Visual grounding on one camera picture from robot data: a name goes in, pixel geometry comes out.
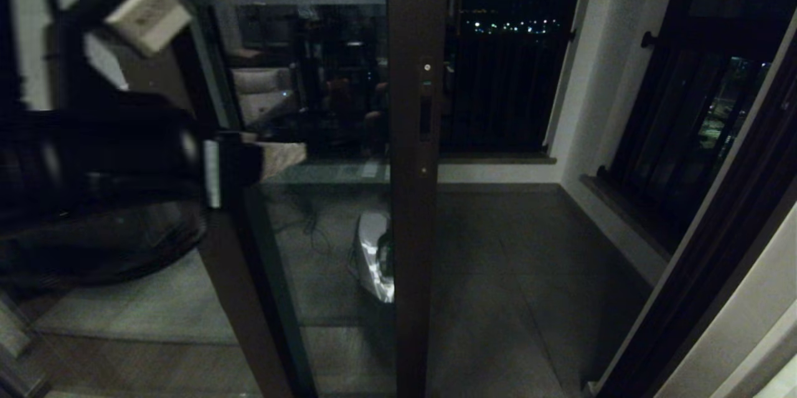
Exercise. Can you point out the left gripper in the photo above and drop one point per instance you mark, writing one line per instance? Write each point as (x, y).
(162, 155)

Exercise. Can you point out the brown framed sliding glass door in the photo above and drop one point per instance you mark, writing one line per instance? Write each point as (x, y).
(414, 248)

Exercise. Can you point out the brown framed fixed glass panel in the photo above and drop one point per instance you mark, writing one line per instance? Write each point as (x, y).
(236, 273)

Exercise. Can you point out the grey rug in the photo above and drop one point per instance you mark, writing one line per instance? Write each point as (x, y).
(143, 311)

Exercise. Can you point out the brown stone balcony sill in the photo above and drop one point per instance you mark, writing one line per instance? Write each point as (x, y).
(498, 161)

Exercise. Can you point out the black balcony railing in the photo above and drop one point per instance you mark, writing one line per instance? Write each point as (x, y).
(510, 99)

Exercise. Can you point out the brown stone side sill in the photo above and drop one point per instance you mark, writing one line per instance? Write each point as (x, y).
(622, 214)

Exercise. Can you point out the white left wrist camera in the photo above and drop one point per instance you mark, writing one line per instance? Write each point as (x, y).
(149, 15)

